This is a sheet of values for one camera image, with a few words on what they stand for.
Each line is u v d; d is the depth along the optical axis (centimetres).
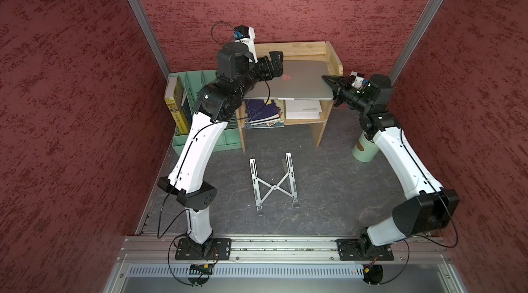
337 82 69
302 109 85
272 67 53
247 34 50
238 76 43
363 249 67
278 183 85
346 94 64
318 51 79
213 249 73
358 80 67
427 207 41
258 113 86
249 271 77
